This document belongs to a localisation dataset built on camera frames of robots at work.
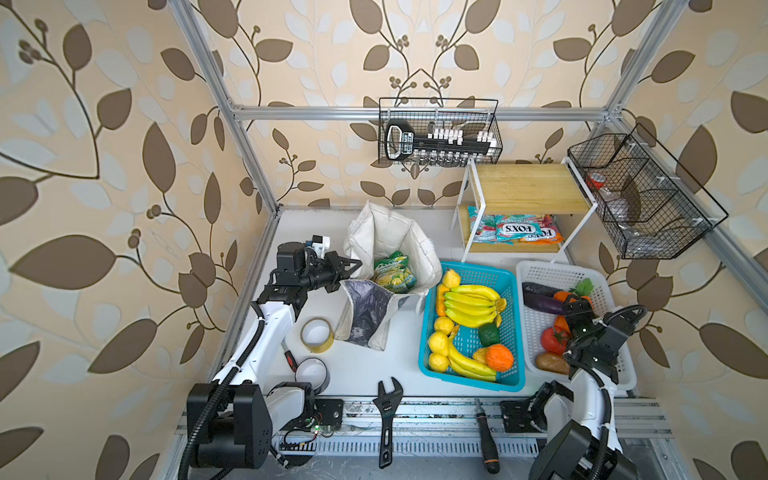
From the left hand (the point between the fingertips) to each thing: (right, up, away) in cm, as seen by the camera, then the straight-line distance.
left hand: (363, 262), depth 76 cm
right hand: (+59, -14, +6) cm, 61 cm away
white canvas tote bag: (+1, -14, +5) cm, 15 cm away
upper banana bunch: (+32, -14, +14) cm, 38 cm away
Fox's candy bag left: (+36, +8, +13) cm, 39 cm away
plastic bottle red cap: (+68, +18, +6) cm, 71 cm away
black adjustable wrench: (+6, -36, -1) cm, 37 cm away
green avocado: (+34, -21, +6) cm, 40 cm away
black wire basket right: (+72, +14, -3) cm, 73 cm away
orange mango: (+23, -10, +16) cm, 29 cm away
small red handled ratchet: (-21, -28, +7) cm, 36 cm away
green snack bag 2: (+9, -1, +17) cm, 19 cm away
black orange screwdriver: (+30, -44, -8) cm, 54 cm away
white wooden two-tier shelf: (+40, +14, -1) cm, 43 cm away
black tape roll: (-10, -32, +1) cm, 33 cm away
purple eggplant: (+52, -13, +11) cm, 55 cm away
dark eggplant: (+51, -9, +18) cm, 54 cm away
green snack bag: (+8, -5, +11) cm, 14 cm away
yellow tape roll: (-13, -26, +9) cm, 31 cm away
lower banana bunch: (+27, -28, +1) cm, 39 cm away
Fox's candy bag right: (+55, +7, +13) cm, 57 cm away
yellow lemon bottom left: (+20, -27, +3) cm, 33 cm away
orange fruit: (+34, -24, -2) cm, 42 cm away
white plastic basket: (+51, -19, +15) cm, 56 cm away
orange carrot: (+66, -10, +15) cm, 69 cm away
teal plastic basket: (+41, -6, +13) cm, 43 cm away
